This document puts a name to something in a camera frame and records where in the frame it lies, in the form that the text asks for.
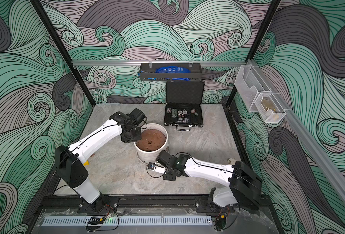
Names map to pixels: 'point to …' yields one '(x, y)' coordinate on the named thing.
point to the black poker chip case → (183, 109)
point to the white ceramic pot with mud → (154, 139)
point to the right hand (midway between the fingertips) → (169, 168)
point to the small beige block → (232, 161)
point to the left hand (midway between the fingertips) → (138, 138)
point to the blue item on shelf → (172, 69)
